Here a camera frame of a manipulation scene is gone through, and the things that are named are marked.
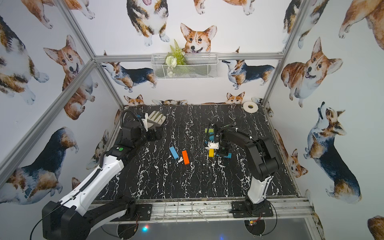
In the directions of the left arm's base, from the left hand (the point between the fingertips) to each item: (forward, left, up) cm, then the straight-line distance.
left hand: (157, 124), depth 79 cm
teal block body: (-13, -39, -14) cm, 43 cm away
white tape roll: (+29, -63, -23) cm, 73 cm away
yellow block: (-6, -30, -24) cm, 38 cm away
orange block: (-9, -14, -23) cm, 28 cm away
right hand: (-5, -36, -20) cm, 42 cm away
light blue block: (-5, -6, -24) cm, 25 cm away
